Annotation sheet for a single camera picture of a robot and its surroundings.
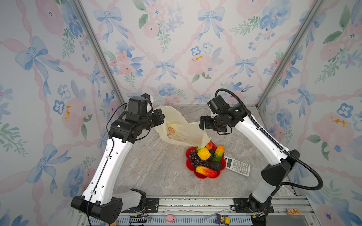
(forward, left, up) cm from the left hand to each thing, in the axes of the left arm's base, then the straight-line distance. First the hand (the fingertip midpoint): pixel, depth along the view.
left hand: (166, 113), depth 67 cm
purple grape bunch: (-9, -16, -32) cm, 37 cm away
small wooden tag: (-35, -65, -35) cm, 81 cm away
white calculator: (-12, -43, -35) cm, 57 cm away
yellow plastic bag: (+15, -3, -31) cm, 35 cm away
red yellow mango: (-16, -21, -30) cm, 40 cm away
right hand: (+2, -21, -11) cm, 23 cm away
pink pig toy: (-38, -2, -34) cm, 51 cm away
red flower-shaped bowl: (-12, -12, -33) cm, 37 cm away
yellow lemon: (-8, -20, -26) cm, 34 cm away
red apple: (0, -25, -30) cm, 39 cm away
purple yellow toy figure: (-38, -28, -33) cm, 58 cm away
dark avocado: (-13, -27, -30) cm, 43 cm away
